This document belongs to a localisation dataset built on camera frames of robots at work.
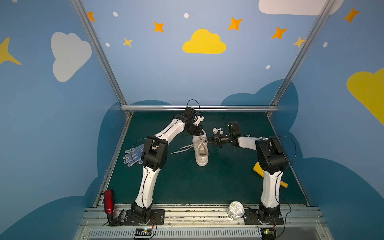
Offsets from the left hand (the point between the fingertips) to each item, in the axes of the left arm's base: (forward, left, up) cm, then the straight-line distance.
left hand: (202, 132), depth 98 cm
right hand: (-7, -3, +2) cm, 8 cm away
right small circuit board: (-54, -33, -12) cm, 64 cm away
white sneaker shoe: (-12, +1, -3) cm, 12 cm away
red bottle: (-42, +50, -7) cm, 66 cm away
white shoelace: (-6, +8, -8) cm, 13 cm away
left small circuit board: (-54, +30, -12) cm, 63 cm away
